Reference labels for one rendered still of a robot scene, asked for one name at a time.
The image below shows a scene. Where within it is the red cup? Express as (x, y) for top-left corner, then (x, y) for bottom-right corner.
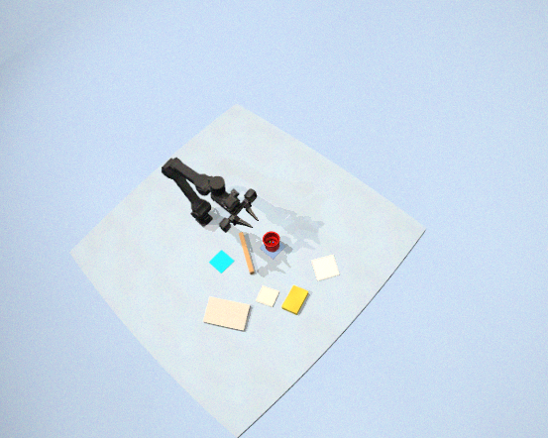
(263, 232), (280, 252)

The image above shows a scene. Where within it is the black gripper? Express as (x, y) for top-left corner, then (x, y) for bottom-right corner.
(219, 188), (259, 233)

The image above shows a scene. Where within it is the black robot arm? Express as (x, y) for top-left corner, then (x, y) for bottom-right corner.
(162, 157), (240, 227)

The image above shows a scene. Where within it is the beige flat rectangular block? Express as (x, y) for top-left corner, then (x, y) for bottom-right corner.
(202, 296), (251, 332)

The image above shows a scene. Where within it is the yellow flat block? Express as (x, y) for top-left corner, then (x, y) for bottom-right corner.
(282, 285), (308, 315)

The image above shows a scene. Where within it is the orange flat bar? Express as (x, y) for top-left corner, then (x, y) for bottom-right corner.
(239, 232), (254, 274)

